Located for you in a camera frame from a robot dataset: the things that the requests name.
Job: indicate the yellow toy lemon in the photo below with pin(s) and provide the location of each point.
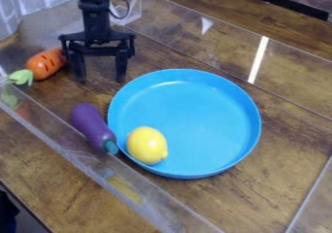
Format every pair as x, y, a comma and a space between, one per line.
147, 145

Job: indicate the clear acrylic front barrier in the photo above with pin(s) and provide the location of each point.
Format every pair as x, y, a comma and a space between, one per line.
146, 198

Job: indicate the clear acrylic back barrier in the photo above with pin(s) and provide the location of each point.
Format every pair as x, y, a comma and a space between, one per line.
187, 26

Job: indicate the orange toy carrot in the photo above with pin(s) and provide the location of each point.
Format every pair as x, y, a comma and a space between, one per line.
40, 67

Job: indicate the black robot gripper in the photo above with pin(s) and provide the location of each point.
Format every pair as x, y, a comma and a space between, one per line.
98, 39

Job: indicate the purple toy eggplant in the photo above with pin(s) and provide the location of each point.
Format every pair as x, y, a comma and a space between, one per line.
87, 121

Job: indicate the round blue plastic tray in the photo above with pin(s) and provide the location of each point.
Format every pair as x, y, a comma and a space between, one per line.
207, 116

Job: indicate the clear acrylic barrier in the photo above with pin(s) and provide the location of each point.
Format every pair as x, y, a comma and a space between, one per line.
187, 26
146, 198

